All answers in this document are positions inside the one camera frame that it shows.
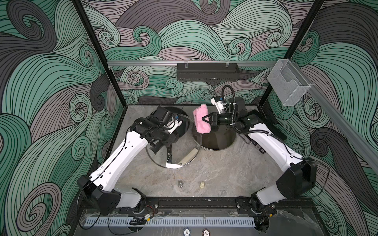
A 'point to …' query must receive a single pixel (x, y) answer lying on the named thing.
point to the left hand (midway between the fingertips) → (170, 134)
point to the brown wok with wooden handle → (197, 143)
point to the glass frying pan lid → (184, 151)
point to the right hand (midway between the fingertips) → (201, 120)
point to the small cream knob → (202, 186)
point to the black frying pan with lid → (180, 130)
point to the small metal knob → (180, 184)
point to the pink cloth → (202, 126)
